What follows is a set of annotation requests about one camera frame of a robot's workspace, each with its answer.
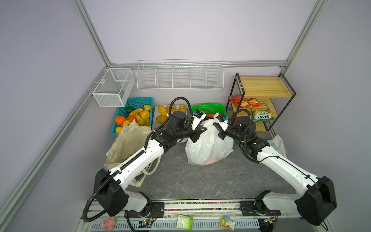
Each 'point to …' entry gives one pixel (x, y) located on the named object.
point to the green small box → (184, 222)
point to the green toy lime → (129, 109)
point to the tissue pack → (278, 144)
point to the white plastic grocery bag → (209, 148)
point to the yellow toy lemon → (118, 129)
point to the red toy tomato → (211, 161)
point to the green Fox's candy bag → (262, 113)
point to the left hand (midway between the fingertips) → (205, 130)
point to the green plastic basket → (210, 108)
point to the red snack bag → (246, 102)
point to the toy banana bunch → (140, 121)
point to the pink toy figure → (108, 224)
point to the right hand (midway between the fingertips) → (213, 121)
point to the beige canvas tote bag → (130, 141)
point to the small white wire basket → (114, 88)
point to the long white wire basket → (183, 74)
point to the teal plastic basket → (137, 103)
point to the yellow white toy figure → (229, 224)
